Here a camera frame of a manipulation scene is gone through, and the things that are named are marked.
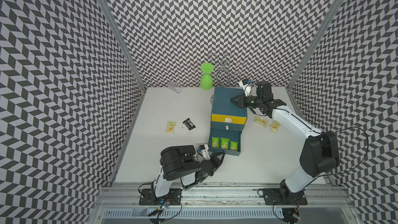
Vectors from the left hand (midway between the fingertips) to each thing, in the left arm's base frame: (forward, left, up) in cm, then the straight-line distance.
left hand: (226, 155), depth 83 cm
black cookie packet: (+21, +22, -2) cm, 31 cm away
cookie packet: (+23, -25, -2) cm, 34 cm away
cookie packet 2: (+19, +34, -1) cm, 38 cm away
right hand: (+23, -3, +18) cm, 29 cm away
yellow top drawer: (+13, -1, +16) cm, 21 cm away
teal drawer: (+14, -1, +8) cm, 16 cm away
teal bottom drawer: (+11, -5, 0) cm, 13 cm away
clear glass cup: (+55, +35, -2) cm, 65 cm away
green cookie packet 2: (+7, 0, -1) cm, 8 cm away
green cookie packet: (+8, +6, 0) cm, 10 cm away
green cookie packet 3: (+6, -5, 0) cm, 7 cm away
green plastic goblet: (+36, +11, +22) cm, 44 cm away
